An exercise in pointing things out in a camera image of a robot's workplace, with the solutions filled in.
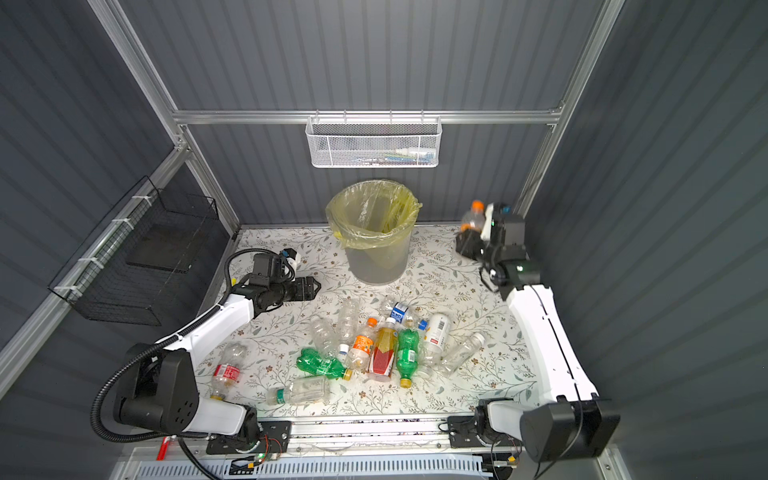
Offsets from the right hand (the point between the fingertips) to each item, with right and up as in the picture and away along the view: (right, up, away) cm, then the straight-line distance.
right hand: (471, 237), depth 75 cm
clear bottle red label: (-64, -36, +4) cm, 74 cm away
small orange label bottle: (-29, -32, +8) cm, 44 cm away
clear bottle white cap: (-41, -30, +15) cm, 53 cm away
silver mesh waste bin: (-25, -9, +28) cm, 38 cm away
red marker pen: (-76, -52, -4) cm, 92 cm away
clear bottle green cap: (-43, -42, +6) cm, 61 cm away
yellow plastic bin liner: (-27, +9, +24) cm, 37 cm away
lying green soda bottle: (-42, -34, +8) cm, 55 cm away
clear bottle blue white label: (-7, -30, +9) cm, 32 cm away
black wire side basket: (-84, -7, -2) cm, 85 cm away
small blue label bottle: (-17, -23, +15) cm, 32 cm away
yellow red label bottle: (-22, -31, +7) cm, 39 cm away
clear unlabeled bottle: (+1, -34, +13) cm, 36 cm away
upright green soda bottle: (-16, -32, +6) cm, 36 cm away
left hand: (-44, -14, +13) cm, 48 cm away
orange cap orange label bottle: (+1, +5, +2) cm, 5 cm away
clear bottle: (-34, -24, +18) cm, 45 cm away
